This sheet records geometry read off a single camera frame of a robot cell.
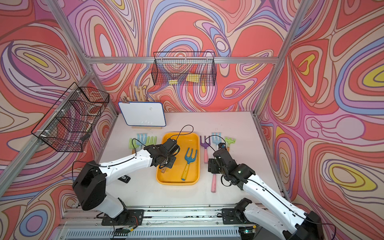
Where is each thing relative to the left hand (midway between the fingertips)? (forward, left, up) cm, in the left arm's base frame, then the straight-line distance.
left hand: (171, 161), depth 86 cm
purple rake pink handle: (+16, -21, -7) cm, 27 cm away
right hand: (-6, -25, +5) cm, 26 cm away
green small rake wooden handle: (+18, -37, -6) cm, 42 cm away
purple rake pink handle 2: (-11, -24, -6) cm, 27 cm away
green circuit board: (-33, +22, -7) cm, 40 cm away
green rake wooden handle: (-6, +4, +1) cm, 7 cm away
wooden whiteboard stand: (+30, +22, -5) cm, 37 cm away
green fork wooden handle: (+19, +17, -7) cm, 27 cm away
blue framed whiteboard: (+31, +22, +8) cm, 38 cm away
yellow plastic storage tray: (-6, 0, -9) cm, 11 cm away
